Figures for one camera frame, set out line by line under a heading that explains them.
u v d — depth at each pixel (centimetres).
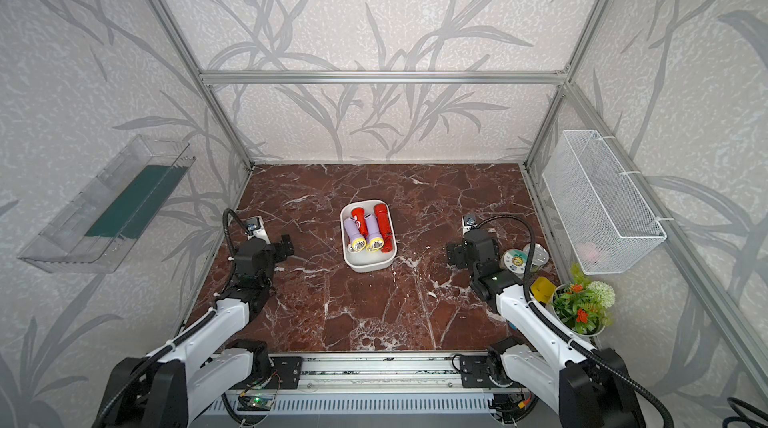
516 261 85
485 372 74
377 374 75
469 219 74
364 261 91
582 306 68
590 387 40
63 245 59
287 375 73
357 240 89
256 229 73
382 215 96
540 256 89
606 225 60
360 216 99
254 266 64
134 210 61
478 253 63
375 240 90
